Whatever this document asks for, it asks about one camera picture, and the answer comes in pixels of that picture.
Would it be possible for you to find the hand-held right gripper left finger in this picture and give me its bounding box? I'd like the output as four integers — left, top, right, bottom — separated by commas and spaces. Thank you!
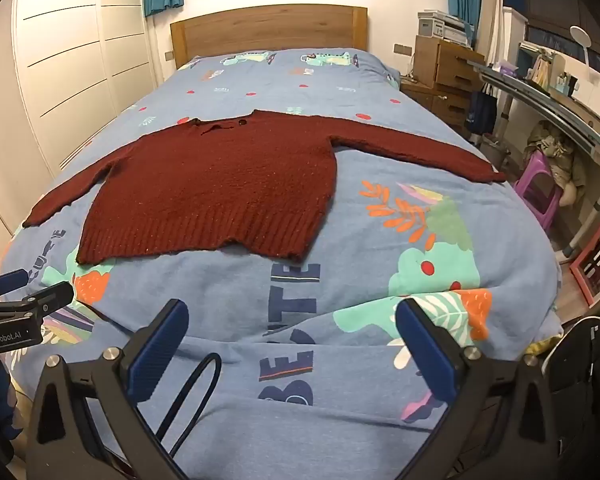
26, 298, 190, 480

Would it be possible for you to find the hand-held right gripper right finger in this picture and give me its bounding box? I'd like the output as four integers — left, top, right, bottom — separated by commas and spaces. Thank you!
395, 297, 576, 480

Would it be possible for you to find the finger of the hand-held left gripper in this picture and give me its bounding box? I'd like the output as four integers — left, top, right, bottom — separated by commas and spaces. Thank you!
0, 268, 29, 297
25, 281, 75, 319

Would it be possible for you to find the dark red knitted sweater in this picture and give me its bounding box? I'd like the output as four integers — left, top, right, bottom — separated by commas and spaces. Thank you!
22, 109, 507, 265

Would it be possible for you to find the red framed rack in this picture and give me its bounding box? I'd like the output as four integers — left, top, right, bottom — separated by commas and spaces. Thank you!
570, 230, 600, 307

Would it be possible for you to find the blue printed blanket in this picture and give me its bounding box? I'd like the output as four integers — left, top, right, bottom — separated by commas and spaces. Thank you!
0, 49, 565, 480

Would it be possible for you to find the purple plastic stool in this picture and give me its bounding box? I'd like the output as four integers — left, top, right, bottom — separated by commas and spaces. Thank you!
512, 151, 564, 232

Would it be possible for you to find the cream wardrobe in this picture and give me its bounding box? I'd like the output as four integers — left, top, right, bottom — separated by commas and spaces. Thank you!
0, 0, 167, 243

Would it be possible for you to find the beige jacket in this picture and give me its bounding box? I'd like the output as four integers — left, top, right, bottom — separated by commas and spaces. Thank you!
525, 124, 589, 207

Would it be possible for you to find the dark blue tote bag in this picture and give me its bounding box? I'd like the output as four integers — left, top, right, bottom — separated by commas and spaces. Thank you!
466, 84, 499, 136

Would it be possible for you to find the grey study desk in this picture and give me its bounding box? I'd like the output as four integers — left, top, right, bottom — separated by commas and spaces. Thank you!
472, 57, 600, 263

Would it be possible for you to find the wooden dresser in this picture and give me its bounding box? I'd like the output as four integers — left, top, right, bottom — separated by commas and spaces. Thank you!
400, 35, 487, 133

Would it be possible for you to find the white printer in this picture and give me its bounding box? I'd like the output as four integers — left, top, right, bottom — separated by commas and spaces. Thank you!
417, 10, 476, 46

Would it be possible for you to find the wooden headboard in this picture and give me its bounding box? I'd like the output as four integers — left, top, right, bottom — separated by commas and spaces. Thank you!
170, 5, 369, 70

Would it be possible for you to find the white desk lamp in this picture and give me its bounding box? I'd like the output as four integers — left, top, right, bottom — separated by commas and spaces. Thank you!
568, 25, 592, 69

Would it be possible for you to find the black cable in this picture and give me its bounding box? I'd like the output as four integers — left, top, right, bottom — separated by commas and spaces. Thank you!
156, 352, 224, 443

